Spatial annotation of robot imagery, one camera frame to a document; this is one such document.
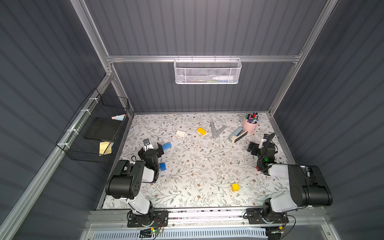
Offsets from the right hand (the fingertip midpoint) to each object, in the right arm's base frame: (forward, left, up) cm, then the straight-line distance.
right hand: (258, 143), depth 93 cm
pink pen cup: (+14, +2, -2) cm, 15 cm away
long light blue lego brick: (+1, +60, -6) cm, 60 cm away
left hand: (-2, +67, +1) cm, 67 cm away
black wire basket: (-17, +91, +29) cm, 97 cm away
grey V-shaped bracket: (+12, +26, -6) cm, 29 cm away
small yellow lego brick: (-26, +18, -4) cm, 32 cm away
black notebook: (-6, +86, +22) cm, 89 cm away
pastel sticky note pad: (+4, +82, +20) cm, 85 cm away
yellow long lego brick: (+15, +36, -6) cm, 39 cm away
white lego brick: (+12, +51, -5) cm, 53 cm away
